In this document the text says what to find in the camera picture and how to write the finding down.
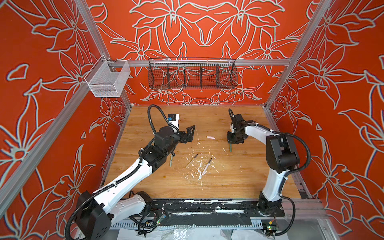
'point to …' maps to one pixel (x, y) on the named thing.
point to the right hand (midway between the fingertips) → (227, 140)
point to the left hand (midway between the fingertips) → (186, 124)
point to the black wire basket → (192, 73)
